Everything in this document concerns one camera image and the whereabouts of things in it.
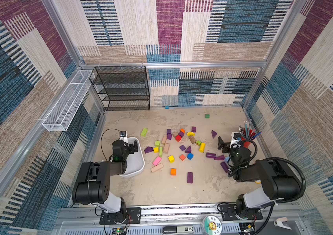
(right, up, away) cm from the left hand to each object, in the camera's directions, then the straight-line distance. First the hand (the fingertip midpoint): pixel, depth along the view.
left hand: (128, 140), depth 95 cm
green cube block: (+18, -2, +3) cm, 18 cm away
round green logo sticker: (+44, -33, -31) cm, 63 cm away
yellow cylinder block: (+47, -5, +1) cm, 47 cm away
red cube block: (+32, +1, +7) cm, 33 cm away
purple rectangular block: (+38, -20, -10) cm, 44 cm away
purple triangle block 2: (+38, -6, -1) cm, 39 cm away
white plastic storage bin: (+5, -13, -4) cm, 14 cm away
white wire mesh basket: (-27, +14, -24) cm, 38 cm away
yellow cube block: (+27, -11, -4) cm, 30 cm away
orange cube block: (+28, -17, -8) cm, 34 cm away
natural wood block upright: (+24, -5, +1) cm, 25 cm away
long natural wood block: (+18, -16, -6) cm, 25 cm away
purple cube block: (+34, -5, +3) cm, 35 cm away
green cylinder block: (+56, +16, +21) cm, 62 cm away
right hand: (+62, +2, -4) cm, 62 cm away
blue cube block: (+39, -10, -1) cm, 40 cm away
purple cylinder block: (+59, -15, -7) cm, 61 cm away
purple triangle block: (+57, +4, +8) cm, 57 cm away
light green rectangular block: (+8, +4, +10) cm, 14 cm away
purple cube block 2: (+26, +2, +7) cm, 27 cm away
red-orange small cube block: (+34, -11, -1) cm, 36 cm away
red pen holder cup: (+75, +4, -1) cm, 75 cm away
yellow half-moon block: (+41, +3, +9) cm, 42 cm away
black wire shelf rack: (-9, +37, +16) cm, 41 cm away
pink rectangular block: (+19, -12, -3) cm, 22 cm away
